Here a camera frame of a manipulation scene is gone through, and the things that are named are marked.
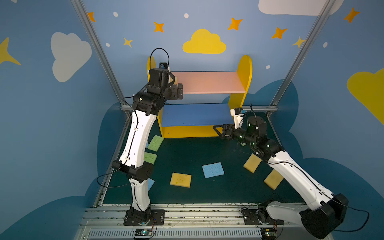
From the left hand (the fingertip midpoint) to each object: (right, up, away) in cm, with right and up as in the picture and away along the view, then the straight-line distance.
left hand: (168, 86), depth 70 cm
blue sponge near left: (-13, -52, +15) cm, 56 cm away
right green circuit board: (+49, -71, +2) cm, 86 cm away
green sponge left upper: (-14, -31, +31) cm, 46 cm away
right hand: (+25, -18, +1) cm, 31 cm away
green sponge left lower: (-17, -39, +25) cm, 49 cm away
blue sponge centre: (+24, -46, +20) cm, 56 cm away
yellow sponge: (+5, -50, +16) cm, 53 cm away
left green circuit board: (-13, -71, +1) cm, 72 cm away
